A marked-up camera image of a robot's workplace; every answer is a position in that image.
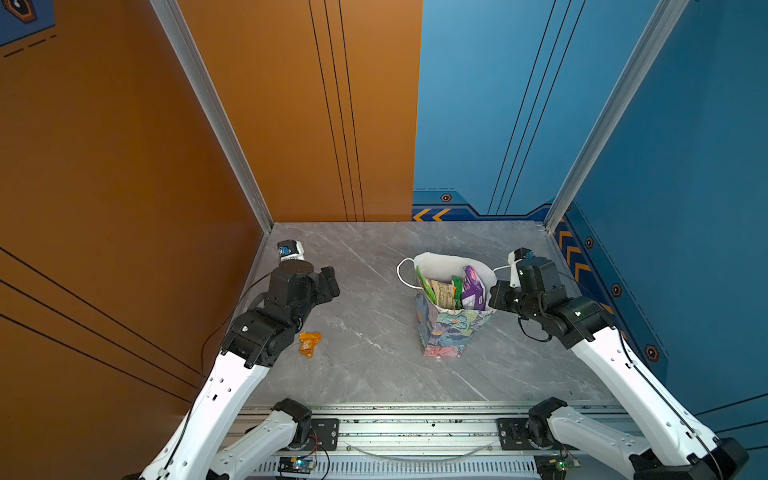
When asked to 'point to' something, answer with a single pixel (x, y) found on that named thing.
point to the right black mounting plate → (513, 436)
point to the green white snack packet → (457, 284)
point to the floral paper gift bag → (445, 332)
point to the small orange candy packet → (308, 340)
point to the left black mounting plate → (324, 432)
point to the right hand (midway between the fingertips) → (486, 289)
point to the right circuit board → (554, 467)
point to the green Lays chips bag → (427, 286)
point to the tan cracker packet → (444, 294)
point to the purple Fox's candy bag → (473, 296)
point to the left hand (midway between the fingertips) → (322, 270)
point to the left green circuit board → (296, 464)
